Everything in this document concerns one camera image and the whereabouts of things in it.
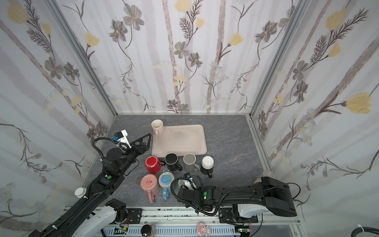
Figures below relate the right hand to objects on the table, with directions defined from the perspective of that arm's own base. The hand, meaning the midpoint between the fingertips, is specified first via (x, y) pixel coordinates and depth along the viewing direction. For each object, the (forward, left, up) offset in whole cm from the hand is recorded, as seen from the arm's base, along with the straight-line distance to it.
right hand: (185, 195), depth 77 cm
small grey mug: (+2, +5, +10) cm, 11 cm away
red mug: (+16, +20, +2) cm, 25 cm away
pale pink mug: (+44, +22, +1) cm, 49 cm away
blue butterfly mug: (+6, +10, +6) cm, 13 cm away
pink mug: (+4, +19, +6) cm, 20 cm away
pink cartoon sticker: (-15, -9, +1) cm, 17 cm away
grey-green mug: (+18, -1, +5) cm, 19 cm away
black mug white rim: (+18, +9, +4) cm, 20 cm away
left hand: (+22, +20, +22) cm, 37 cm away
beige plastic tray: (+38, +6, -6) cm, 39 cm away
